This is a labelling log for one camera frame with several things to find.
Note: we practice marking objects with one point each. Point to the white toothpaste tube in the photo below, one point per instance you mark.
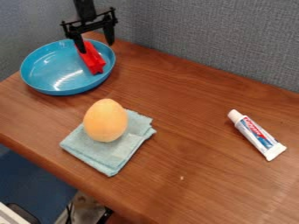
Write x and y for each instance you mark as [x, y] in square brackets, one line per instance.
[256, 135]

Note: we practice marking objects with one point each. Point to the red plastic block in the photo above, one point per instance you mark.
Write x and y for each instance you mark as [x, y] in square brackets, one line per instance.
[92, 58]

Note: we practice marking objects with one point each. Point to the grey object under table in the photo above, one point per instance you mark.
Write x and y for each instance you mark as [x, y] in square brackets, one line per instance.
[84, 211]

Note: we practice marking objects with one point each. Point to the blue plate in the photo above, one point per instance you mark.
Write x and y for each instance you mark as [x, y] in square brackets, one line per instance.
[53, 69]

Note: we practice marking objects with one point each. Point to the orange egg-shaped object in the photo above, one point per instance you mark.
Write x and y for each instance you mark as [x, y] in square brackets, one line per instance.
[105, 120]

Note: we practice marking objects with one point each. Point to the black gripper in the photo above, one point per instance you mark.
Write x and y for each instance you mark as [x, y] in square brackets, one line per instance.
[89, 19]

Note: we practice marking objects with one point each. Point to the light blue cloth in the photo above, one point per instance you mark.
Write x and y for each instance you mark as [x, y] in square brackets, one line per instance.
[108, 157]

